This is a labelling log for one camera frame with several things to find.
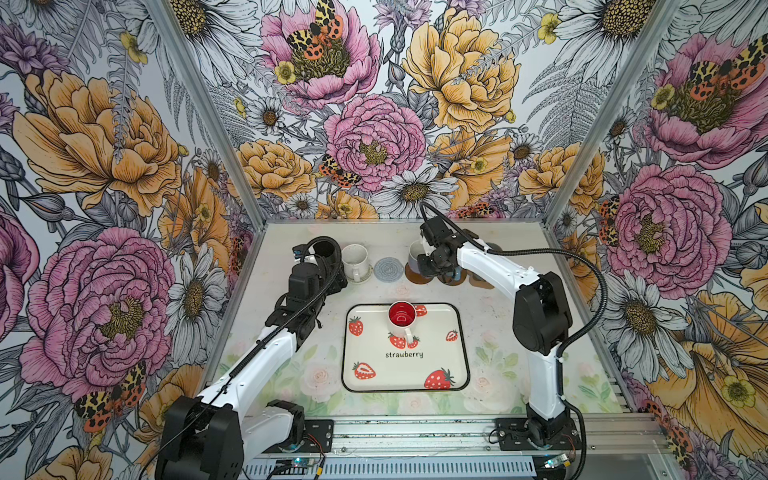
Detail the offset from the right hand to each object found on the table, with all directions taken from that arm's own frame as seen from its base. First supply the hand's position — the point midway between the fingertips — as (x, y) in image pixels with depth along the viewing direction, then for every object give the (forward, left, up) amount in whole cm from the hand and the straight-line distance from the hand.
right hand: (428, 277), depth 94 cm
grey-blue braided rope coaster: (+11, +12, -9) cm, 19 cm away
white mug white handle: (+9, +23, -3) cm, 25 cm away
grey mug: (+10, -23, +2) cm, 25 cm away
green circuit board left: (-45, +33, -9) cm, 57 cm away
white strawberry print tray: (-22, -1, -10) cm, 24 cm away
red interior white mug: (-9, +8, -7) cm, 14 cm away
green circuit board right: (-46, -26, -10) cm, 54 cm away
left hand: (-4, +28, +8) cm, 29 cm away
